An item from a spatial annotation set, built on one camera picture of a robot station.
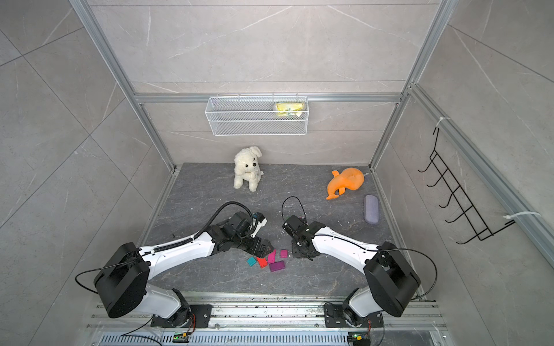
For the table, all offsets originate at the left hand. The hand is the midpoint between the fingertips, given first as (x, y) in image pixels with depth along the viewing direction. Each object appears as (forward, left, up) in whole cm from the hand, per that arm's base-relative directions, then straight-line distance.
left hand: (267, 242), depth 83 cm
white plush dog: (+33, +9, +8) cm, 36 cm away
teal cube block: (-5, +7, -7) cm, 11 cm away
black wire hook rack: (-5, -62, +24) cm, 67 cm away
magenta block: (-3, -2, -8) cm, 8 cm away
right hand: (-2, -14, -5) cm, 15 cm away
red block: (-5, +2, -7) cm, 9 cm away
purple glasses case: (+17, -49, -5) cm, 52 cm away
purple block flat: (-7, -4, -7) cm, 11 cm away
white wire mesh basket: (+54, +4, +22) cm, 58 cm away
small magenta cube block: (-2, -7, -8) cm, 10 cm away
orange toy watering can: (+33, -41, -1) cm, 53 cm away
